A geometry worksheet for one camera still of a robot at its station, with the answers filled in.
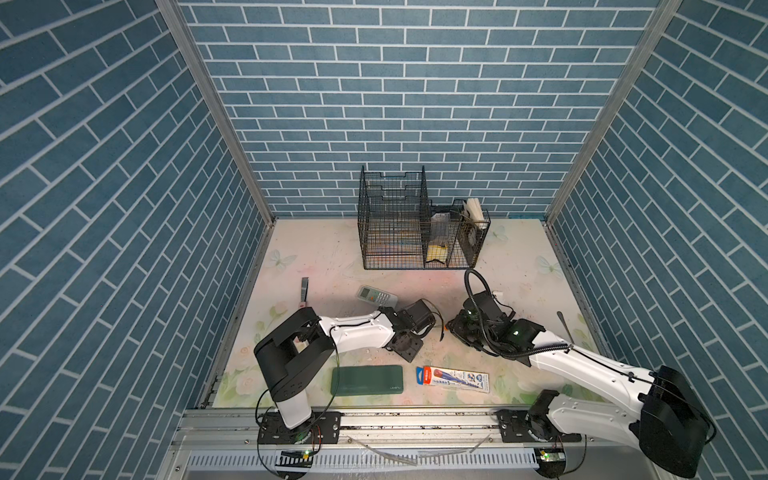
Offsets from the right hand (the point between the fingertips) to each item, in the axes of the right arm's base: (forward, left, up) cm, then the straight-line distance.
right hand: (441, 322), depth 82 cm
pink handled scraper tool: (+12, +45, -7) cm, 47 cm away
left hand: (-4, +8, -10) cm, 14 cm away
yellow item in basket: (+25, +1, 0) cm, 25 cm away
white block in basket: (+35, -10, +11) cm, 38 cm away
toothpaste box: (-12, -10, -9) cm, 18 cm away
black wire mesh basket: (+43, +14, -8) cm, 46 cm away
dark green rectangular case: (-14, +20, -9) cm, 26 cm away
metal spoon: (+12, -39, -12) cm, 43 cm away
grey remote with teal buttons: (+11, +20, -7) cm, 24 cm away
